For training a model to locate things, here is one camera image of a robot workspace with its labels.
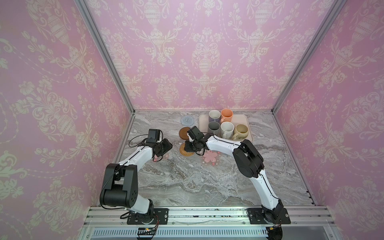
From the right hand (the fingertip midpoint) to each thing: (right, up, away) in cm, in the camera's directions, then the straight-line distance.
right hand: (185, 148), depth 97 cm
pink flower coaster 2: (+17, -5, -3) cm, 18 cm away
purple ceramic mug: (+21, +22, +14) cm, 34 cm away
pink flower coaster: (-13, -5, -2) cm, 14 cm away
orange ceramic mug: (+30, +22, +12) cm, 39 cm away
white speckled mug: (+29, +12, +8) cm, 32 cm away
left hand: (-8, +2, -5) cm, 10 cm away
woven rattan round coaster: (-1, -2, -1) cm, 2 cm away
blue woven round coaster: (+1, +19, +16) cm, 25 cm away
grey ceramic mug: (+19, +14, +2) cm, 24 cm away
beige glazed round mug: (+38, +11, +4) cm, 40 cm away
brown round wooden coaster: (-2, +10, +9) cm, 13 cm away
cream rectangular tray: (+39, +20, +15) cm, 46 cm away
